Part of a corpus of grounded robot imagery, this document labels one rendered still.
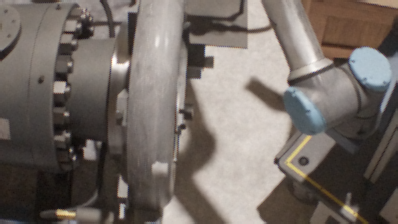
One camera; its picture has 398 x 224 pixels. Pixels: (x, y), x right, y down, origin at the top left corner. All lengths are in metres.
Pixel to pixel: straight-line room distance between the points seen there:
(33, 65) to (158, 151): 0.47
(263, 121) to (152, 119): 1.11
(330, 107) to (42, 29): 0.90
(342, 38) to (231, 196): 0.86
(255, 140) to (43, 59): 1.17
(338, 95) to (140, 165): 0.58
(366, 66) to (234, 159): 1.05
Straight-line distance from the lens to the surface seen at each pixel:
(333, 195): 2.50
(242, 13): 3.28
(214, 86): 3.04
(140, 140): 1.95
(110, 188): 2.80
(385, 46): 2.41
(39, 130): 2.10
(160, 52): 1.94
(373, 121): 2.13
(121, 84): 2.08
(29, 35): 2.13
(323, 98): 1.90
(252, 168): 2.86
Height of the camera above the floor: 2.53
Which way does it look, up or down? 58 degrees down
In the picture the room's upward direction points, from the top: 5 degrees clockwise
